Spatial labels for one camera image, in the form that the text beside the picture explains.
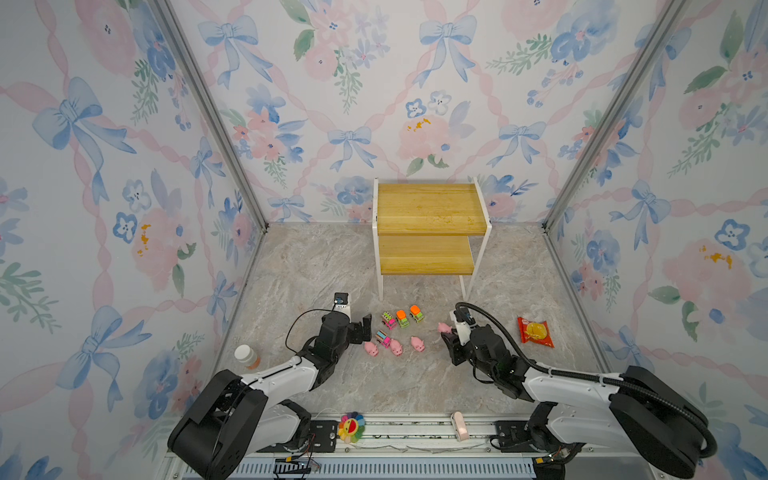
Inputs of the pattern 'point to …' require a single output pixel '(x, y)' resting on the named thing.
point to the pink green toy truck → (389, 321)
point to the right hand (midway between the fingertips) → (444, 331)
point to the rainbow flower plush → (351, 427)
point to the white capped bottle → (247, 356)
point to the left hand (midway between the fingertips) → (358, 313)
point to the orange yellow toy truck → (416, 313)
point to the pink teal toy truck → (381, 336)
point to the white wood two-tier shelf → (429, 229)
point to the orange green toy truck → (401, 319)
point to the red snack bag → (534, 332)
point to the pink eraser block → (461, 426)
